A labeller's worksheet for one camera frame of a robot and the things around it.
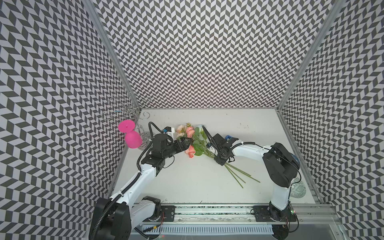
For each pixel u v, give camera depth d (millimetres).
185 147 718
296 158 956
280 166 498
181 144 720
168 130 746
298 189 788
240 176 868
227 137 983
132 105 1158
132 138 756
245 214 749
